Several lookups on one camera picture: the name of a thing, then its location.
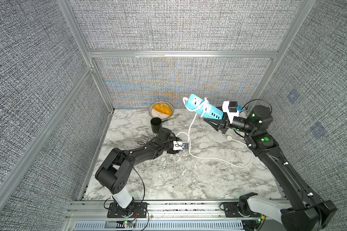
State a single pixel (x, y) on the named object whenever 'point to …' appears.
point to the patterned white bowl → (153, 113)
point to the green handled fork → (171, 118)
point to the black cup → (156, 123)
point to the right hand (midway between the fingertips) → (209, 109)
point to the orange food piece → (163, 108)
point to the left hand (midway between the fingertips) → (182, 140)
